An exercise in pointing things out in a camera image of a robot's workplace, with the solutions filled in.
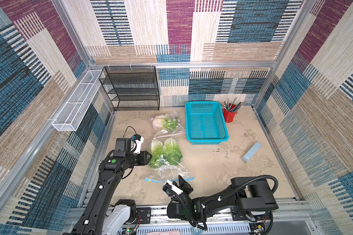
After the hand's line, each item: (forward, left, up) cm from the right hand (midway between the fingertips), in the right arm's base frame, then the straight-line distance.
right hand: (180, 178), depth 80 cm
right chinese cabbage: (+13, +5, +5) cm, 14 cm away
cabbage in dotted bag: (+38, +10, +3) cm, 39 cm away
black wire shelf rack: (+62, +33, +17) cm, 73 cm away
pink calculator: (-23, +4, -4) cm, 24 cm away
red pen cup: (+44, -36, +1) cm, 57 cm away
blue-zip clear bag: (+3, +8, +3) cm, 9 cm away
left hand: (+8, +16, +10) cm, 21 cm away
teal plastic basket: (+42, -19, -6) cm, 47 cm away
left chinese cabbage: (+14, +13, +4) cm, 20 cm away
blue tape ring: (-24, -7, -5) cm, 25 cm away
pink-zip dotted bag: (+30, +10, +1) cm, 32 cm away
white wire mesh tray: (+20, +52, +29) cm, 63 cm away
